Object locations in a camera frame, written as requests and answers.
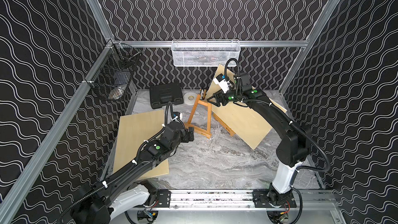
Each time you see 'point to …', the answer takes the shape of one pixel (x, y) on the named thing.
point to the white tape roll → (189, 98)
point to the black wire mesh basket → (112, 79)
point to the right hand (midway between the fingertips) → (211, 95)
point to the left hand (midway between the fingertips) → (186, 125)
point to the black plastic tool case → (161, 95)
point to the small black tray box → (203, 93)
